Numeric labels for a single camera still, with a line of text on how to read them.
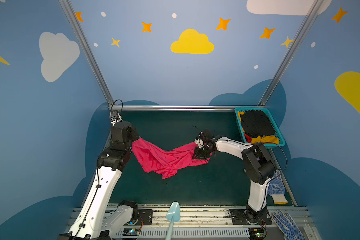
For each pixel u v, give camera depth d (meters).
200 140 0.87
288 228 0.70
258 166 0.51
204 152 0.84
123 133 0.50
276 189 0.84
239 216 0.75
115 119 0.57
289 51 0.86
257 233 0.72
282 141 0.94
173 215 0.76
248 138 0.96
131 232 0.71
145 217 0.74
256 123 1.09
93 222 0.37
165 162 0.86
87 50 0.83
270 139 1.01
